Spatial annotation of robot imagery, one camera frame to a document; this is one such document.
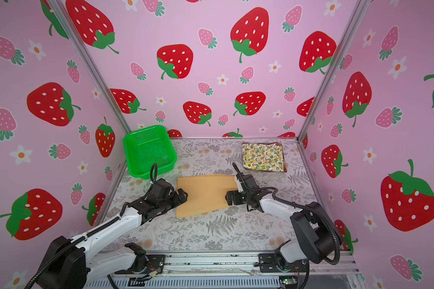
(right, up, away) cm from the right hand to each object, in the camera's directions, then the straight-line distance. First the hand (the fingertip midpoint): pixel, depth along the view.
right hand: (232, 195), depth 90 cm
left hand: (-24, 0, -5) cm, 25 cm away
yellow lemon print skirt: (+19, +20, +15) cm, 31 cm away
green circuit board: (+21, -30, -19) cm, 41 cm away
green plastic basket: (-56, +27, +28) cm, 68 cm away
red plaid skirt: (+25, +29, +26) cm, 46 cm away
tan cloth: (-14, 0, +5) cm, 15 cm away
